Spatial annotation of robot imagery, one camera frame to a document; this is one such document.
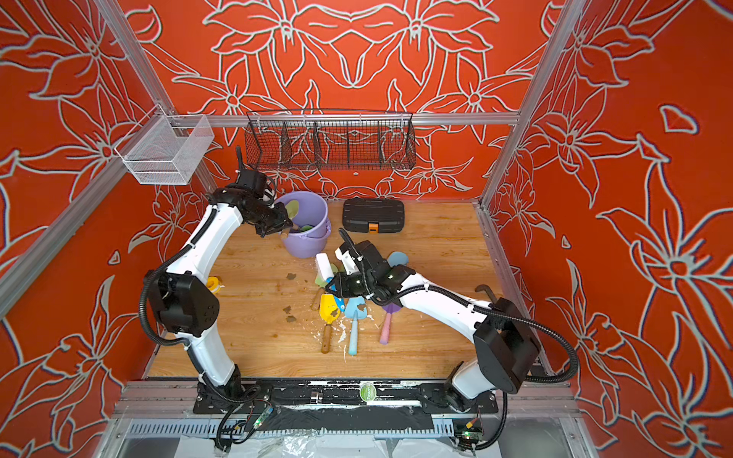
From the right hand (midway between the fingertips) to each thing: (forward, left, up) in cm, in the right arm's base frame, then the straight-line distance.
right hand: (326, 283), depth 77 cm
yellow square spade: (-1, +1, -15) cm, 15 cm away
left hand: (+20, +13, +4) cm, 24 cm away
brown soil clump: (+12, +16, -17) cm, 26 cm away
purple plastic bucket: (+19, +7, +1) cm, 20 cm away
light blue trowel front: (-1, -7, -15) cm, 17 cm away
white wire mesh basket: (+40, +56, +16) cm, 71 cm away
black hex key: (+9, -50, -16) cm, 53 cm away
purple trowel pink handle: (0, -18, -15) cm, 24 cm away
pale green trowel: (+8, +5, -16) cm, 18 cm away
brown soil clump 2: (0, +15, -17) cm, 22 cm away
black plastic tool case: (+37, -13, -11) cm, 40 cm away
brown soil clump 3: (-3, +13, -17) cm, 22 cm away
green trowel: (+29, +12, -10) cm, 33 cm away
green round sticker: (-23, -12, -17) cm, 31 cm away
